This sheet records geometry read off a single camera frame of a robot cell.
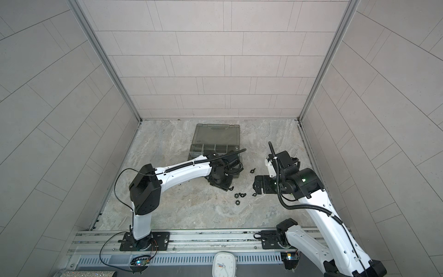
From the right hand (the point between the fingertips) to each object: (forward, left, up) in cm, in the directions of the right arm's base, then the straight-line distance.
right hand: (261, 184), depth 70 cm
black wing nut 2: (+2, +7, -16) cm, 18 cm away
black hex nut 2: (-1, +10, -17) cm, 20 cm away
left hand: (+6, +14, -12) cm, 19 cm away
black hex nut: (+3, +10, -17) cm, 20 cm away
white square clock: (-24, +17, -13) cm, 32 cm away
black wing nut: (+15, +1, -16) cm, 22 cm away
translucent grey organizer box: (+40, +17, -16) cm, 46 cm away
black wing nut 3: (+3, +1, -17) cm, 18 cm away
